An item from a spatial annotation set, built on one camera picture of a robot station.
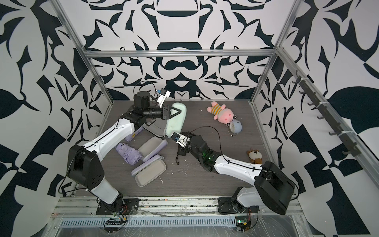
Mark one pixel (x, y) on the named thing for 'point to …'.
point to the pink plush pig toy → (224, 115)
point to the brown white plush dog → (255, 156)
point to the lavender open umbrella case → (149, 171)
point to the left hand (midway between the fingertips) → (178, 108)
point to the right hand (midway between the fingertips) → (180, 130)
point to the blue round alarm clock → (235, 127)
